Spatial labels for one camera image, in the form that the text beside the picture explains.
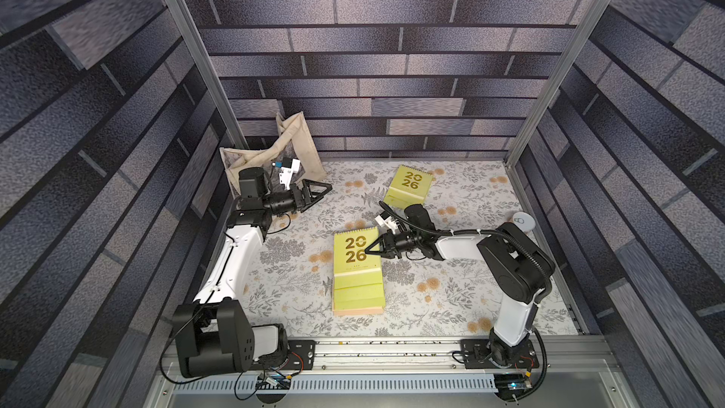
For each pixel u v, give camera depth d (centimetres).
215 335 41
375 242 83
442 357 75
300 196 67
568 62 88
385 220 85
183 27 79
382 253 80
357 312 81
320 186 69
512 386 70
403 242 79
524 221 95
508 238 53
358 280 81
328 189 70
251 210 60
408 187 110
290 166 71
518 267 50
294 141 96
